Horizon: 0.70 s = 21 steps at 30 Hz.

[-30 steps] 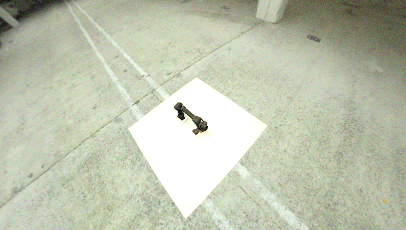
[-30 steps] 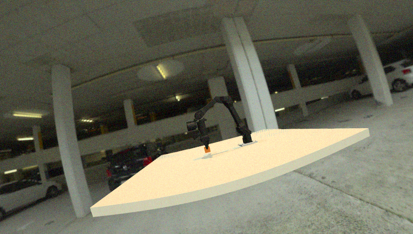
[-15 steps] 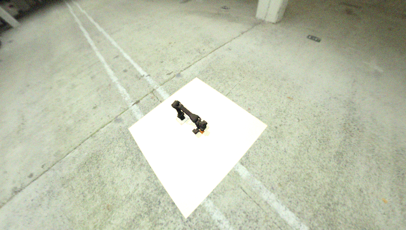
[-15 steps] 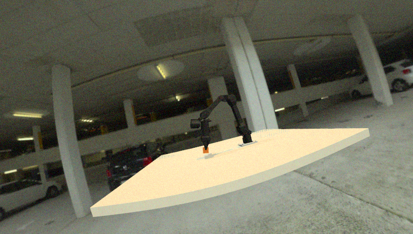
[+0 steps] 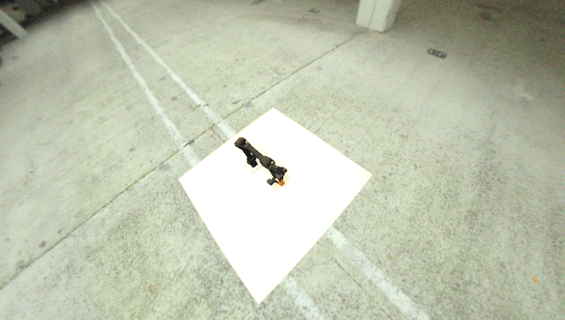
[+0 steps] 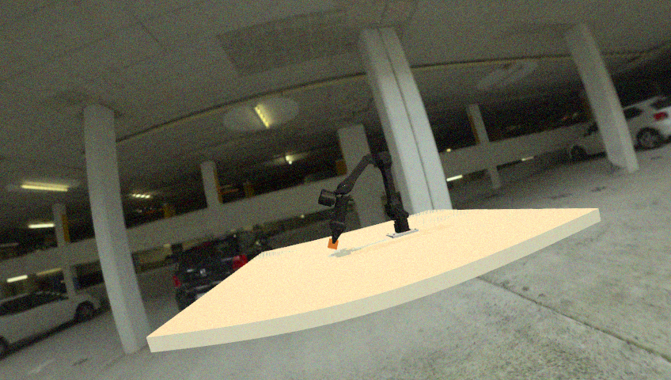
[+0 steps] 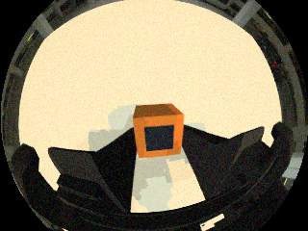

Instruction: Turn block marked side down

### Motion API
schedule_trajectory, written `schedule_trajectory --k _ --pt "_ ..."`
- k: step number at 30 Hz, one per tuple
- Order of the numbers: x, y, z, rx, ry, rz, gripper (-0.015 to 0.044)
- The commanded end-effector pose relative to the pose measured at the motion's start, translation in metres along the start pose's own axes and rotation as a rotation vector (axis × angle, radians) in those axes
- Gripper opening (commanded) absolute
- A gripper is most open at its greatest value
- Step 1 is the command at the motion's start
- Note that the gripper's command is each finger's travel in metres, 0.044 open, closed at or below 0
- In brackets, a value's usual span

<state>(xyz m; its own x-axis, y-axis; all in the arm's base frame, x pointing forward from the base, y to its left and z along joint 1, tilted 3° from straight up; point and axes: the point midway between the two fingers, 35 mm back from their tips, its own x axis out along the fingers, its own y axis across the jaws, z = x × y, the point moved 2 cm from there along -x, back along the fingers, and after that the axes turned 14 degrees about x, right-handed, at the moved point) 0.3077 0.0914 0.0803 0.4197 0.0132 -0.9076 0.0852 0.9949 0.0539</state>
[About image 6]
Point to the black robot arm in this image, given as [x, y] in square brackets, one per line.
[393, 207]

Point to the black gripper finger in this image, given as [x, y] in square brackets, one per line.
[335, 234]

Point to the orange block with dark square face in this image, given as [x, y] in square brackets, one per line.
[332, 246]

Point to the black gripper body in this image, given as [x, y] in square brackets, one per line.
[339, 223]

